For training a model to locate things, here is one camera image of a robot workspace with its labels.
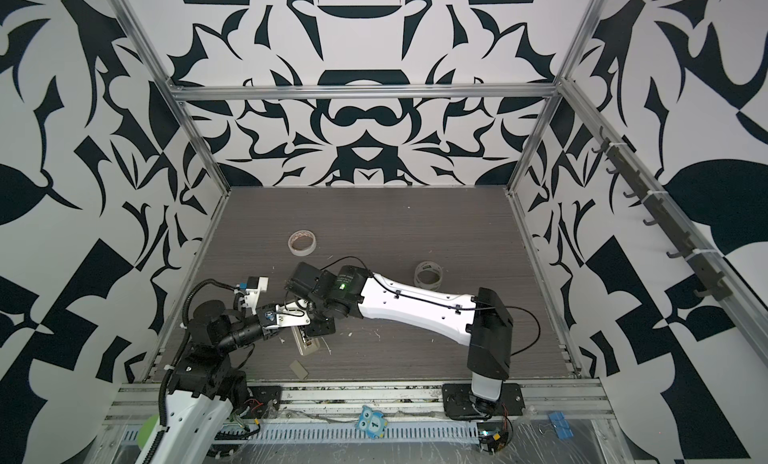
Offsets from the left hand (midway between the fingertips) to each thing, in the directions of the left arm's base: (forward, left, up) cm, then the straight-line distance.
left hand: (303, 306), depth 71 cm
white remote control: (-8, -1, -3) cm, 9 cm away
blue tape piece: (-24, -59, -16) cm, 66 cm away
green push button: (-22, +36, -15) cm, 45 cm away
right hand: (-3, 0, 0) cm, 3 cm away
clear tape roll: (+17, -34, -18) cm, 41 cm away
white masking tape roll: (+30, +8, -17) cm, 36 cm away
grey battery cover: (-10, +3, -18) cm, 21 cm away
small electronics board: (-25, -44, -18) cm, 54 cm away
